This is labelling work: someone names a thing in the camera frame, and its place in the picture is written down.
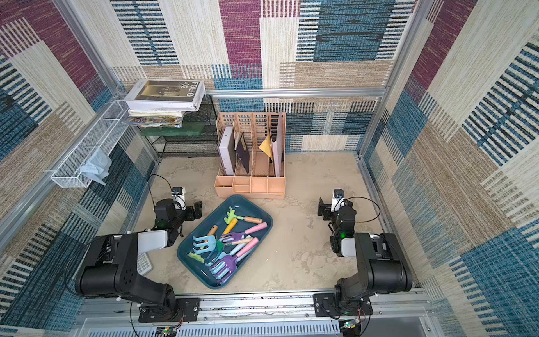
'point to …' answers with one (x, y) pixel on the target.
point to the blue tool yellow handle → (227, 235)
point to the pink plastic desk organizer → (250, 155)
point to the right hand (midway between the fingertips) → (333, 196)
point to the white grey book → (227, 149)
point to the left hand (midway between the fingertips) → (190, 201)
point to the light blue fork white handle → (224, 254)
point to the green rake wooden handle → (220, 247)
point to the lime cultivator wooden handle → (231, 215)
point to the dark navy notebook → (243, 152)
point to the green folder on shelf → (185, 130)
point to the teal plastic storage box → (196, 268)
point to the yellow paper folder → (266, 146)
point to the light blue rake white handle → (211, 243)
